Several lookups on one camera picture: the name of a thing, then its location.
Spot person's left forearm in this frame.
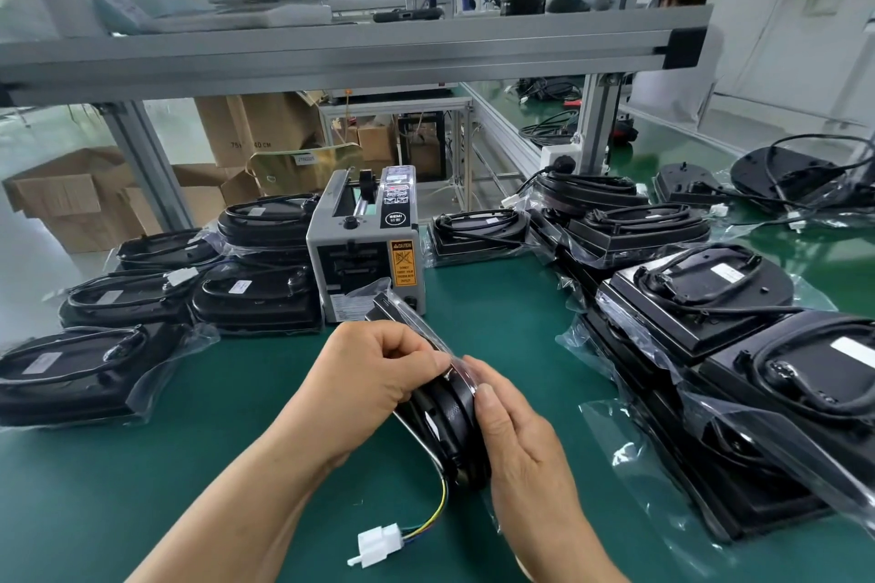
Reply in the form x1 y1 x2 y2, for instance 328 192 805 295
129 423 346 583

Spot bundle of black cables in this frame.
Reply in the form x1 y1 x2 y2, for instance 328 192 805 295
520 111 584 148

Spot unbagged black lamps with cables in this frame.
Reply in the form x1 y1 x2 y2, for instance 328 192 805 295
654 131 875 217

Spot bagged black lamp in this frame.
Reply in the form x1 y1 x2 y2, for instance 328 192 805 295
110 229 226 277

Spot group of bagged black lamps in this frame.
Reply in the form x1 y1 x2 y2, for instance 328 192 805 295
430 166 875 545

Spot white handset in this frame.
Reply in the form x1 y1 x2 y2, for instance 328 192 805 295
93 0 155 35

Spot person's right hand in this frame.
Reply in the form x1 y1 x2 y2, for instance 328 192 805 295
465 357 596 551

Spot grey metal shelf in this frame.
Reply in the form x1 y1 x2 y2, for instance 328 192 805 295
0 5 714 107

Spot white flat scale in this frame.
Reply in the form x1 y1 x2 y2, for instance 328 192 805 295
150 0 335 32

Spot black phone on shelf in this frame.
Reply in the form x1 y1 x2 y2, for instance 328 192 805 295
373 7 443 23

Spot grey tape dispenser machine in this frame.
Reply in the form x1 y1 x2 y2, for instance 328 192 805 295
306 166 426 323

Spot person's left hand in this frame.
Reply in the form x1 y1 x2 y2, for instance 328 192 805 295
273 320 453 468

